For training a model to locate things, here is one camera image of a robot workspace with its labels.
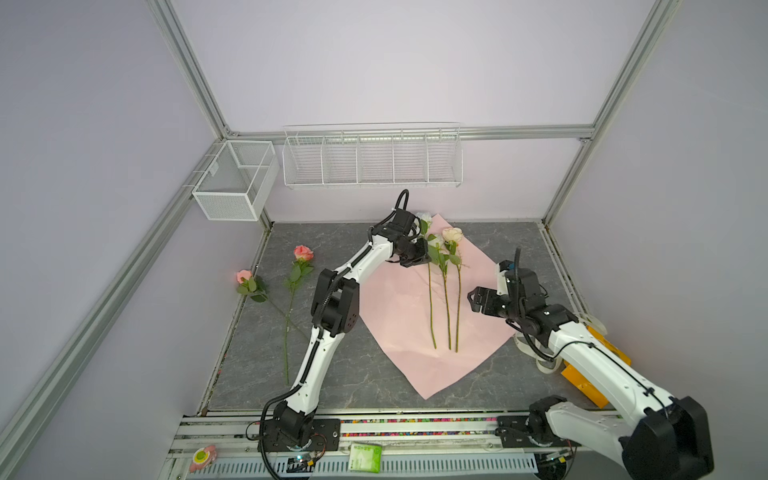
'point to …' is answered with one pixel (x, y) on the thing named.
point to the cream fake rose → (452, 235)
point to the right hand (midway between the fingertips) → (482, 298)
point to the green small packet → (365, 458)
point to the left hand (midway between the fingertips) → (435, 260)
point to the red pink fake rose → (303, 255)
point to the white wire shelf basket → (373, 154)
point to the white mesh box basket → (238, 181)
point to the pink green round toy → (203, 457)
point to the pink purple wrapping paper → (421, 316)
